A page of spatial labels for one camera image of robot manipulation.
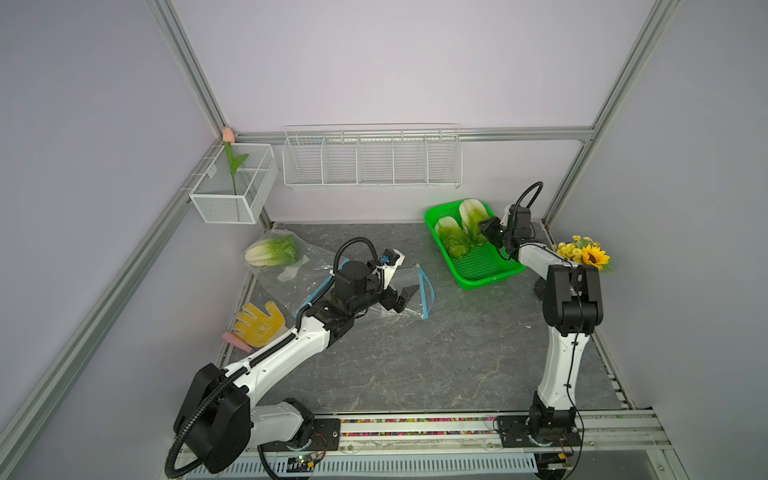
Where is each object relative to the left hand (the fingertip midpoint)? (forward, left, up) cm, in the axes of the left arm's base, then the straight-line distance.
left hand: (405, 276), depth 77 cm
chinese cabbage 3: (+24, +41, -15) cm, 50 cm away
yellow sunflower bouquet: (+2, -49, +3) cm, 49 cm away
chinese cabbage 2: (+33, -28, -11) cm, 45 cm away
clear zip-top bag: (+21, +39, -21) cm, 49 cm away
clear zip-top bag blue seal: (+1, -6, -14) cm, 15 cm away
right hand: (+28, -29, -9) cm, 41 cm away
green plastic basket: (+19, -32, -23) cm, 43 cm away
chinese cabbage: (+22, -20, -13) cm, 32 cm away
